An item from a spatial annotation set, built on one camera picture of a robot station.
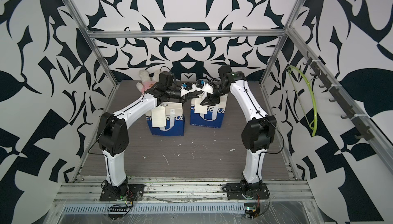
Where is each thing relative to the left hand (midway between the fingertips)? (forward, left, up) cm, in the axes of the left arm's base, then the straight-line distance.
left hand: (198, 91), depth 83 cm
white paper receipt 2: (-7, -1, -7) cm, 10 cm away
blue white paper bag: (-12, +13, -8) cm, 19 cm away
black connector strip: (-48, +39, -27) cm, 68 cm away
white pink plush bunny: (+25, +35, -17) cm, 46 cm away
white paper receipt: (-12, +21, -6) cm, 24 cm away
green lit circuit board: (-51, -22, -25) cm, 61 cm away
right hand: (-1, -3, -1) cm, 4 cm away
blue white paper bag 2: (-9, -9, -9) cm, 16 cm away
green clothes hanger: (+12, -53, +4) cm, 54 cm away
